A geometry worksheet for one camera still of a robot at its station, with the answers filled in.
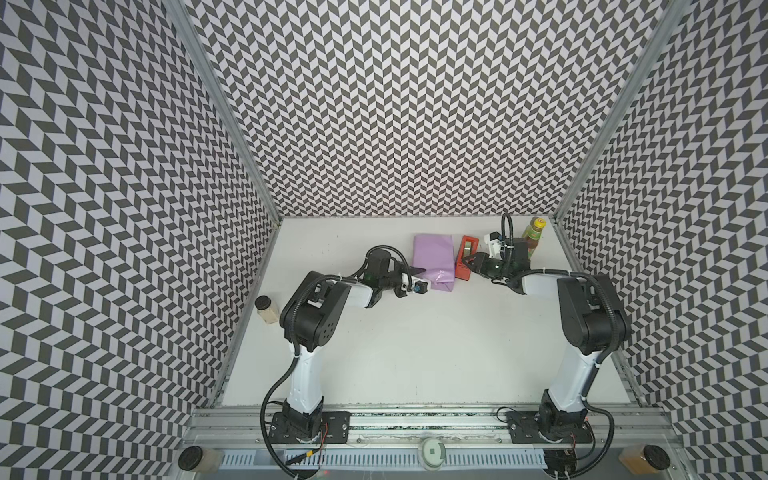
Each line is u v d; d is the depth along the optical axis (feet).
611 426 2.23
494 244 2.99
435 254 3.23
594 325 1.67
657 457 2.07
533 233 3.13
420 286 2.70
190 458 1.96
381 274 2.60
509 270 2.59
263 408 2.15
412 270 3.07
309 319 1.73
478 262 2.96
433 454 2.00
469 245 3.33
